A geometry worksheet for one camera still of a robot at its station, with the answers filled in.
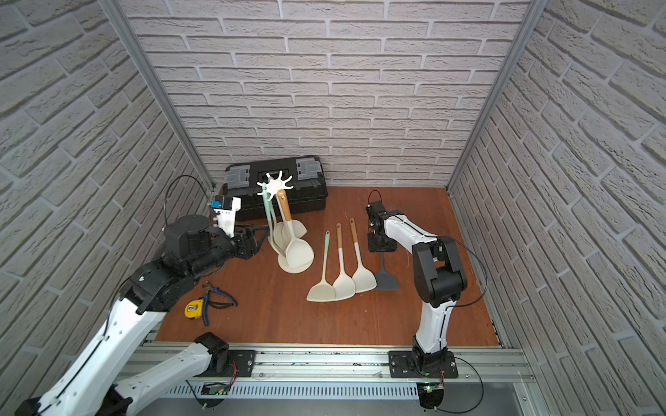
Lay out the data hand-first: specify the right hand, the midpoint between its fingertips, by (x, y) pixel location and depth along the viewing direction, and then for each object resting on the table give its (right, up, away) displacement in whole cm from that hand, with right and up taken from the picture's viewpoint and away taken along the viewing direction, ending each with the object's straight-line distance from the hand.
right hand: (384, 247), depth 96 cm
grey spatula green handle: (-1, -11, -7) cm, 13 cm away
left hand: (-35, +11, -33) cm, 49 cm away
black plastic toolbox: (-29, +21, +3) cm, 36 cm away
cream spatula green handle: (-22, -14, -9) cm, 28 cm away
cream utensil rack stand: (-34, +8, -22) cm, 41 cm away
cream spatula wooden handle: (-15, -12, -8) cm, 21 cm away
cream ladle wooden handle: (-30, 0, -12) cm, 32 cm away
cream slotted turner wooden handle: (-8, -10, -7) cm, 15 cm away
